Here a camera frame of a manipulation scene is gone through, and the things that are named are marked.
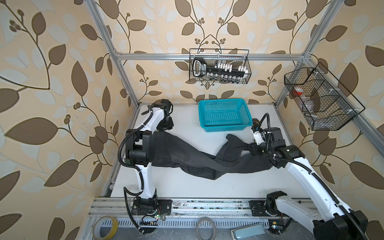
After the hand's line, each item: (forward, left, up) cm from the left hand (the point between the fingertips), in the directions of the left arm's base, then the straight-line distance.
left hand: (168, 127), depth 94 cm
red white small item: (+10, -74, +24) cm, 78 cm away
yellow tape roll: (-53, +25, -7) cm, 59 cm away
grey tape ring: (-50, -28, -10) cm, 58 cm away
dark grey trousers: (-15, -1, -4) cm, 16 cm away
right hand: (-15, -50, +6) cm, 53 cm away
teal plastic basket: (+21, -39, -11) cm, 46 cm away
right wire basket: (-1, -82, +25) cm, 86 cm away
